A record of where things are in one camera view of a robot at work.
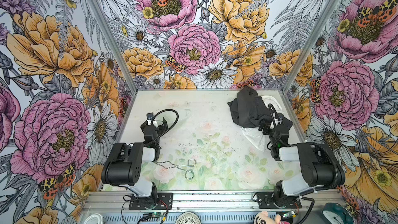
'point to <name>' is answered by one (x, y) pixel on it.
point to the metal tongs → (188, 174)
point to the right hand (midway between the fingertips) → (269, 123)
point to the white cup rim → (94, 219)
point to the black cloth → (249, 110)
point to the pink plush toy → (264, 218)
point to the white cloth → (255, 136)
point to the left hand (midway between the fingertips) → (156, 122)
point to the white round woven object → (188, 218)
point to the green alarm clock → (333, 213)
